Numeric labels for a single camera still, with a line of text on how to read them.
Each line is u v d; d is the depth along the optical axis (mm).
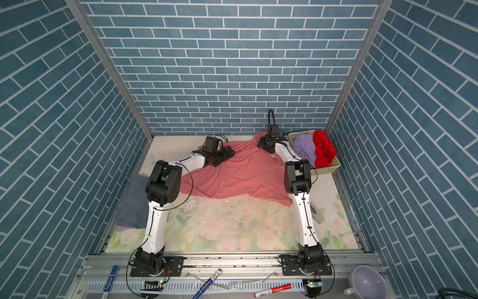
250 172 1027
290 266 727
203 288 680
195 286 704
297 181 695
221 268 752
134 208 845
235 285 706
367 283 702
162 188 601
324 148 1083
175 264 738
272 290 680
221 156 959
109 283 692
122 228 821
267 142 894
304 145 1054
